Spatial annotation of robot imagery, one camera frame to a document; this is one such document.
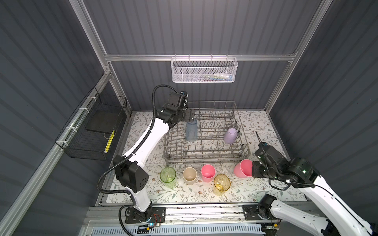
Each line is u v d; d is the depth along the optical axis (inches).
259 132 42.7
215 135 40.1
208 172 33.9
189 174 33.6
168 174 29.7
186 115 28.3
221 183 31.7
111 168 16.3
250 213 28.6
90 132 28.8
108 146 26.7
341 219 14.7
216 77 35.9
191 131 36.5
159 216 28.4
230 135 35.4
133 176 17.1
